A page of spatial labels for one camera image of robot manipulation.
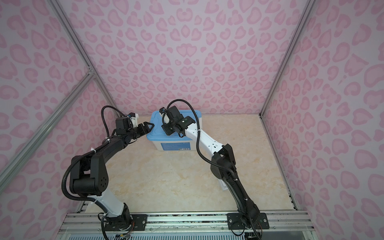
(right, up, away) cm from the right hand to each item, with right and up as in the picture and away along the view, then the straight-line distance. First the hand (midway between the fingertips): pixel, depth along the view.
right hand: (168, 124), depth 90 cm
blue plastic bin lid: (-6, -5, -2) cm, 8 cm away
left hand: (-12, 0, +3) cm, 12 cm away
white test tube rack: (+32, -34, -8) cm, 48 cm away
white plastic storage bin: (+3, -13, +2) cm, 13 cm away
